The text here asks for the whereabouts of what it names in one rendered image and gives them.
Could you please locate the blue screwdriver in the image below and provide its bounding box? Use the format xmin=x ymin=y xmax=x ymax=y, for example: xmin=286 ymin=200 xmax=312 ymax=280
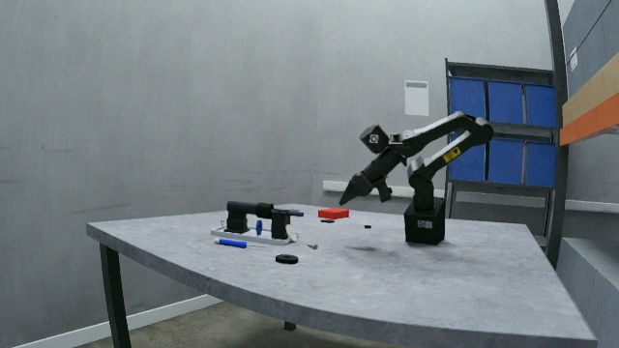
xmin=215 ymin=238 xmax=264 ymax=247

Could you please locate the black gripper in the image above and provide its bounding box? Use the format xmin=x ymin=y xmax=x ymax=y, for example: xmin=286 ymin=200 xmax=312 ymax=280
xmin=339 ymin=158 xmax=390 ymax=206

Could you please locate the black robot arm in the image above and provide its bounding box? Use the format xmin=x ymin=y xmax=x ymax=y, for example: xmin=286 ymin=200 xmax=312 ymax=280
xmin=359 ymin=111 xmax=493 ymax=212

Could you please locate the red rectangular block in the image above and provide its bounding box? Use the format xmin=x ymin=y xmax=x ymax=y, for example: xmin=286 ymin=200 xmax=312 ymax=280
xmin=317 ymin=208 xmax=349 ymax=219

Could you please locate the blue spacer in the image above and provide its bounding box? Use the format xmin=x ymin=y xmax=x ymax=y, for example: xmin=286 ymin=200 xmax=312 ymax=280
xmin=256 ymin=219 xmax=263 ymax=235

